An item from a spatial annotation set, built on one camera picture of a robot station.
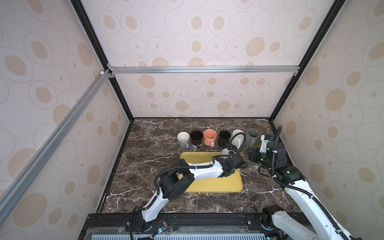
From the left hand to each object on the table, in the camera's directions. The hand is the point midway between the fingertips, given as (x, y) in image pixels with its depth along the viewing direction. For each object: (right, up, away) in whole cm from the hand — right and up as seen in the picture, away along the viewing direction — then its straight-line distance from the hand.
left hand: (233, 161), depth 89 cm
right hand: (+6, +9, -11) cm, 15 cm away
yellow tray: (-1, -12, -4) cm, 13 cm away
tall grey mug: (+14, +14, +6) cm, 21 cm away
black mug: (-4, +12, +11) cm, 17 cm away
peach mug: (-12, +14, +14) cm, 24 cm away
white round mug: (+7, +12, +13) cm, 19 cm away
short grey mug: (-30, +13, +11) cm, 35 cm away
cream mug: (-6, +7, -6) cm, 10 cm away
